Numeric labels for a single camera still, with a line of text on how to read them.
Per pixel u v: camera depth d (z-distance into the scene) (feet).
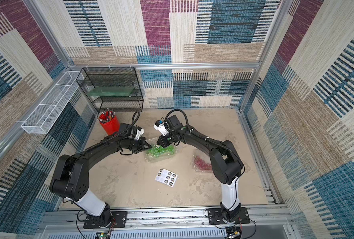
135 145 2.57
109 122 3.16
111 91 3.11
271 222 2.40
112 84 3.52
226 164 1.65
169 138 2.54
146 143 2.79
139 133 2.79
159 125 2.65
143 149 2.67
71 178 1.47
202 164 2.89
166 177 2.83
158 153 3.07
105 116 3.25
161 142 2.55
